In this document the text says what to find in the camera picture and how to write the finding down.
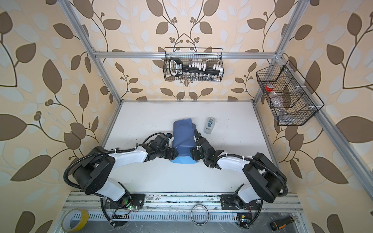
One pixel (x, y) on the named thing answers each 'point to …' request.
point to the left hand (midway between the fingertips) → (173, 151)
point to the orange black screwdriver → (281, 223)
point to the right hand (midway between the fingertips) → (195, 149)
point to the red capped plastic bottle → (269, 87)
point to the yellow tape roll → (68, 216)
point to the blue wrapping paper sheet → (184, 141)
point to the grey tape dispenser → (209, 123)
